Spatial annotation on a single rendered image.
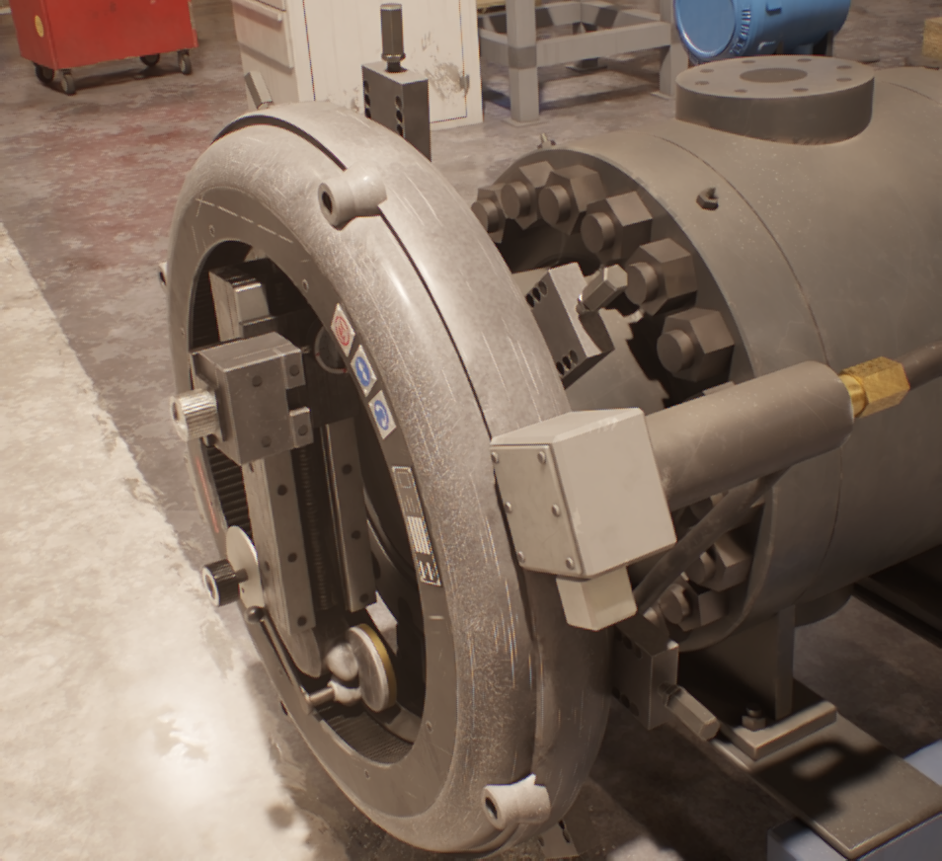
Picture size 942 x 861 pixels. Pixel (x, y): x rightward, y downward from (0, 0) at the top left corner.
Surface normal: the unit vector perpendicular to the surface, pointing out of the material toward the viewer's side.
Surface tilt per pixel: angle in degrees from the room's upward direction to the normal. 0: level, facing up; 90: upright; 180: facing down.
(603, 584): 67
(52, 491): 0
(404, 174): 24
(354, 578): 88
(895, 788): 0
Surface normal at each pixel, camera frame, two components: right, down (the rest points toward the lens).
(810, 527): 0.52, 0.46
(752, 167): 0.13, -0.72
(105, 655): -0.07, -0.91
